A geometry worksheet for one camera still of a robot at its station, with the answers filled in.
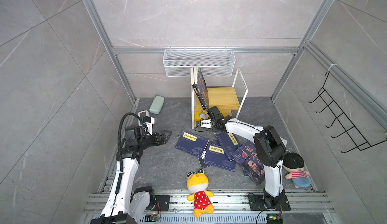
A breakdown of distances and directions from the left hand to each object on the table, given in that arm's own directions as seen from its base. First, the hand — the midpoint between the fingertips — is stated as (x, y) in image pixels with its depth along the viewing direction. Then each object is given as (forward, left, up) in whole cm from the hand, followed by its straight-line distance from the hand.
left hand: (164, 130), depth 78 cm
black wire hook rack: (-17, -82, +14) cm, 85 cm away
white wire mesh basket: (+46, -31, +11) cm, 57 cm away
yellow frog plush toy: (-23, -17, -12) cm, 31 cm away
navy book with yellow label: (+2, -14, -20) cm, 24 cm away
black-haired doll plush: (-16, -70, -13) cm, 73 cm away
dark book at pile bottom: (-11, -20, -18) cm, 29 cm away
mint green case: (+36, +12, -19) cm, 43 cm away
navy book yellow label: (-8, -28, -17) cm, 34 cm away
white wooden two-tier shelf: (+22, -36, 0) cm, 43 cm away
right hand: (+17, -29, -13) cm, 36 cm away
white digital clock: (+24, +20, -16) cm, 36 cm away
